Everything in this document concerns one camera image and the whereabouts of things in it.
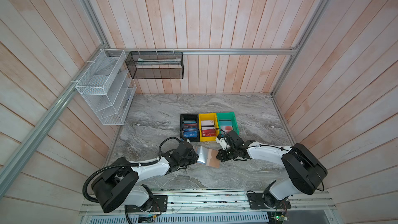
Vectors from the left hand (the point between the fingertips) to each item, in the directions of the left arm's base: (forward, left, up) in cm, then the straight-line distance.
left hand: (196, 159), depth 86 cm
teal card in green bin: (+24, -19, +1) cm, 31 cm away
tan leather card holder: (+2, -7, -1) cm, 7 cm away
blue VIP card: (+17, +4, -1) cm, 17 cm away
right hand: (+3, -12, -2) cm, 13 cm away
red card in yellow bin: (+17, -8, 0) cm, 19 cm away
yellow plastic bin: (+27, -8, +4) cm, 29 cm away
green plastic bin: (+29, -23, +3) cm, 37 cm away
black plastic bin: (+31, +5, -2) cm, 31 cm away
